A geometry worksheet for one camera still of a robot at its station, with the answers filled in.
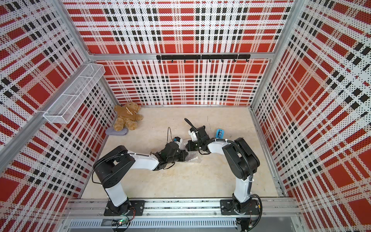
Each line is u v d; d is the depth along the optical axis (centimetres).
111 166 49
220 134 99
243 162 50
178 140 86
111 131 102
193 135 88
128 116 107
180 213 73
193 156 90
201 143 77
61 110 69
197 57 88
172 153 74
